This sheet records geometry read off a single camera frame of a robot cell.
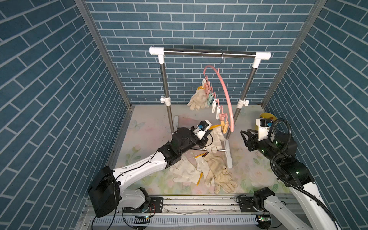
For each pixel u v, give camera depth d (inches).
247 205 29.0
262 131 22.3
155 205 28.7
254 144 23.0
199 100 33.3
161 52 20.0
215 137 28.9
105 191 15.7
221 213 28.5
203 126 22.7
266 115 37.9
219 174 32.2
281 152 18.4
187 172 33.3
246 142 24.7
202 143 24.5
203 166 34.3
